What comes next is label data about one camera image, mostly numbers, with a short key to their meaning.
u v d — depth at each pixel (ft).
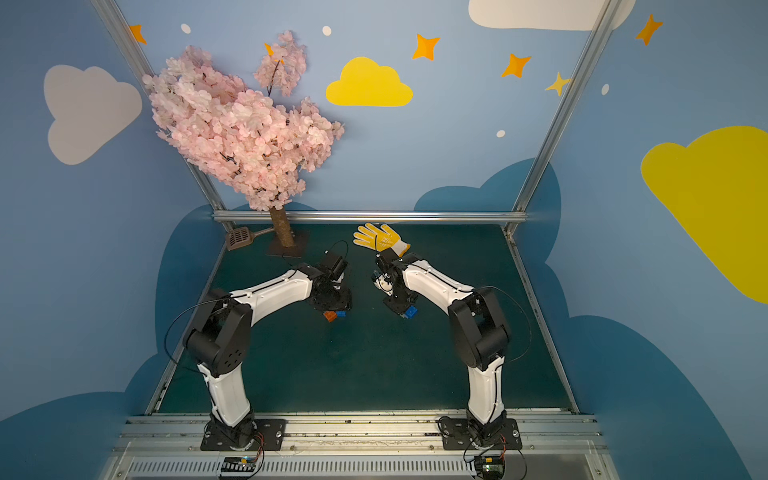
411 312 2.87
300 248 3.79
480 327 1.67
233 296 1.74
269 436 2.42
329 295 2.61
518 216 3.79
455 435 2.42
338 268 2.57
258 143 2.40
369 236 3.91
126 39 2.38
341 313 3.12
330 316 3.12
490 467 2.40
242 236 3.78
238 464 2.40
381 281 2.80
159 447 2.45
